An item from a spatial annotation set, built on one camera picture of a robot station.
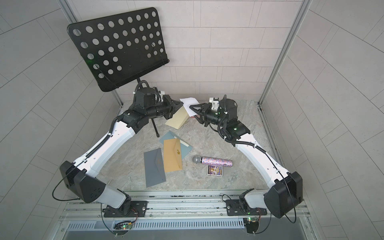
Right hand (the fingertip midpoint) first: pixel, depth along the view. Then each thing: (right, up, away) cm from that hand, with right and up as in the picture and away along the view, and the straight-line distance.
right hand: (189, 109), depth 66 cm
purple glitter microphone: (+4, -28, +18) cm, 33 cm away
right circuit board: (+28, -52, +2) cm, 59 cm away
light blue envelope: (-4, -23, +27) cm, 36 cm away
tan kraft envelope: (-12, -28, +22) cm, 38 cm away
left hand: (-1, +4, +3) cm, 5 cm away
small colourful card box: (+13, -33, +17) cm, 40 cm away
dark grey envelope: (-20, -35, +15) cm, 43 cm away
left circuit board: (-30, -53, 0) cm, 61 cm away
